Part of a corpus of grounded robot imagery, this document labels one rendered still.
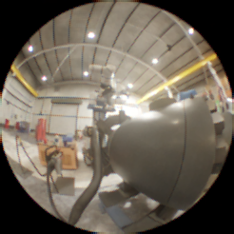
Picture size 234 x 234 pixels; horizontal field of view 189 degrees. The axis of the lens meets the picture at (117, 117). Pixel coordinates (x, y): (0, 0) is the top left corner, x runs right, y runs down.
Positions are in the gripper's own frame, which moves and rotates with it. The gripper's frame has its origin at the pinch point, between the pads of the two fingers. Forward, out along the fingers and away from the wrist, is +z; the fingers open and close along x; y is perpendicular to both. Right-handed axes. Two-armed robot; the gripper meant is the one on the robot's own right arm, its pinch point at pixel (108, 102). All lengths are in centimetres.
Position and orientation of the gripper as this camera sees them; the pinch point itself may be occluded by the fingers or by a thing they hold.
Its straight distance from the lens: 64.4
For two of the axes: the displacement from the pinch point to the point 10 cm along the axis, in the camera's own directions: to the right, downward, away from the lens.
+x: -8.0, 1.8, 5.7
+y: 6.0, 0.9, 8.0
